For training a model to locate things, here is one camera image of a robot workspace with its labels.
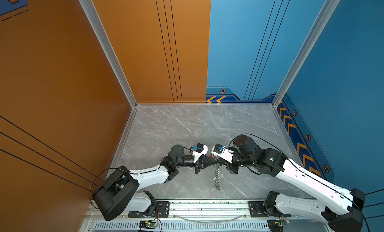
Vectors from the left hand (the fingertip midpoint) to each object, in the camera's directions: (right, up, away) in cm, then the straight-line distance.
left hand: (215, 162), depth 70 cm
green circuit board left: (-32, -30, +1) cm, 44 cm away
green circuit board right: (+30, -30, +1) cm, 42 cm away
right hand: (+1, +1, -1) cm, 2 cm away
